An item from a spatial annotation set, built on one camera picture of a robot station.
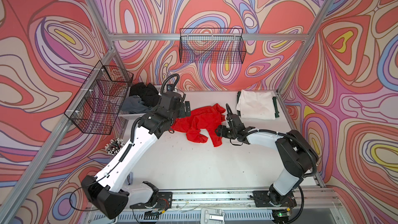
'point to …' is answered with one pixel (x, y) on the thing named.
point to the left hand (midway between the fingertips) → (181, 104)
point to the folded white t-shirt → (253, 104)
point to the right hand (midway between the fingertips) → (220, 134)
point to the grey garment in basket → (134, 104)
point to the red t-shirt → (201, 123)
